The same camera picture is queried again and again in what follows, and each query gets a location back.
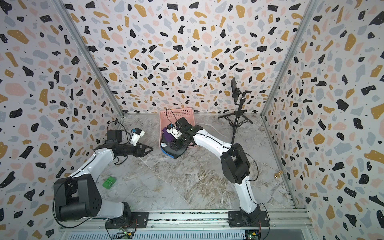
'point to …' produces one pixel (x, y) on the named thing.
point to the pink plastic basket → (169, 116)
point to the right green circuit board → (252, 234)
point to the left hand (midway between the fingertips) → (149, 147)
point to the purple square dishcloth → (168, 137)
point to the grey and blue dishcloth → (166, 154)
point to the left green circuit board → (125, 235)
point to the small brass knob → (277, 175)
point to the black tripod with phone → (237, 119)
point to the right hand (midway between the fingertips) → (174, 144)
